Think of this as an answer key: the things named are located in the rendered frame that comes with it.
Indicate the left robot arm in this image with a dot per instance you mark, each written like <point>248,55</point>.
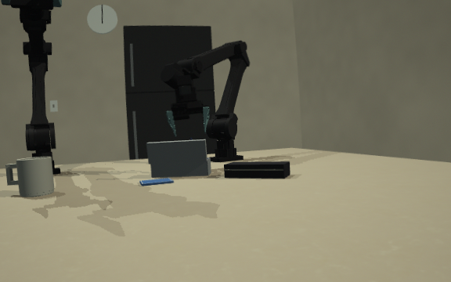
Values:
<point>176,75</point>

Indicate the grey mug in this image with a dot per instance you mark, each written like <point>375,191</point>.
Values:
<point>35,176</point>

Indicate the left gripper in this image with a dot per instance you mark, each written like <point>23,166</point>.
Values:
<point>182,111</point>

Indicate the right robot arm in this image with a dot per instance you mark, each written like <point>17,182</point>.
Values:
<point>38,139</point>

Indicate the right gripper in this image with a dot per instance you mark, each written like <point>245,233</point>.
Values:
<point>33,6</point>

